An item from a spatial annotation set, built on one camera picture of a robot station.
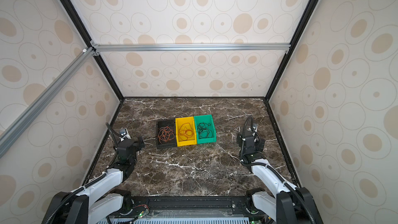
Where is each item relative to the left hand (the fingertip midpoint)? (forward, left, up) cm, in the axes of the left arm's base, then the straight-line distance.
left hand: (134, 134), depth 86 cm
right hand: (0, -66, -1) cm, 66 cm away
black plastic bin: (+17, -11, -14) cm, 24 cm away
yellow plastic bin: (+12, -23, -6) cm, 27 cm away
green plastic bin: (+16, -41, -8) cm, 45 cm away
